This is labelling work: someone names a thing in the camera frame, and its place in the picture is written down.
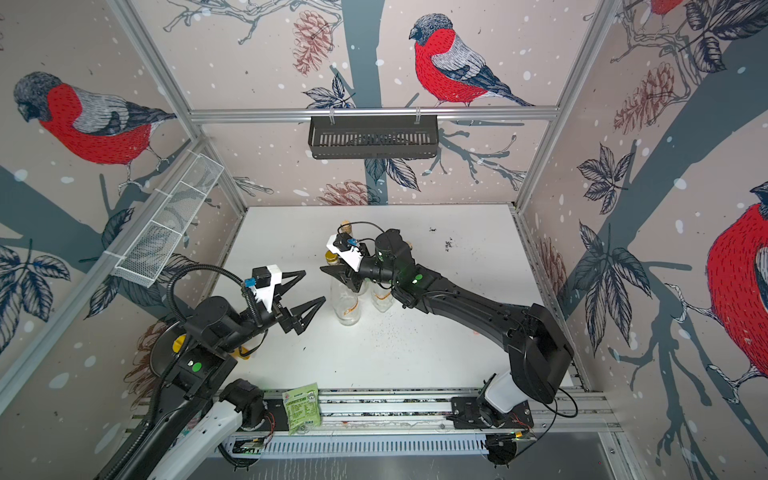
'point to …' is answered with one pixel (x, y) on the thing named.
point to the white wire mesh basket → (147, 254)
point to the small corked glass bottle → (382, 297)
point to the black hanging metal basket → (373, 137)
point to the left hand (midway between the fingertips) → (315, 282)
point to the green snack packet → (302, 408)
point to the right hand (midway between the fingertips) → (329, 257)
